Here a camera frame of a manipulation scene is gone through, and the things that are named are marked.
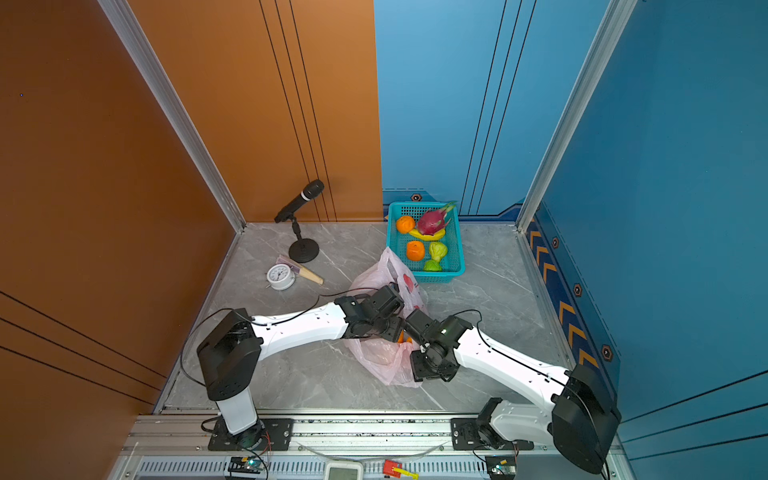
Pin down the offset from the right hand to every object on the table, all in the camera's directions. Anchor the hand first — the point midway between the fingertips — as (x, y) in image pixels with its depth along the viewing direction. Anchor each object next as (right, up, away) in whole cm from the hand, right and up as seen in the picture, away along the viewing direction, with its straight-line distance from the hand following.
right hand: (419, 376), depth 77 cm
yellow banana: (+6, +38, +35) cm, 52 cm away
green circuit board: (-40, -18, -7) cm, 45 cm away
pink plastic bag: (-8, +5, -1) cm, 10 cm away
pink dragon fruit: (+7, +44, +31) cm, 54 cm away
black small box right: (+19, -19, -6) cm, 28 cm away
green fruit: (+6, +27, +23) cm, 36 cm away
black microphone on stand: (-41, +33, +34) cm, 62 cm away
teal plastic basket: (+14, +28, +27) cm, 41 cm away
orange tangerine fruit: (+1, +33, +29) cm, 44 cm away
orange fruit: (-2, +43, +35) cm, 55 cm away
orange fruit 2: (-5, +10, +1) cm, 11 cm away
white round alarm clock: (-45, +24, +22) cm, 56 cm away
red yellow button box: (-6, -17, -9) cm, 21 cm away
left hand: (-6, +11, +9) cm, 16 cm away
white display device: (-18, -17, -10) cm, 27 cm away
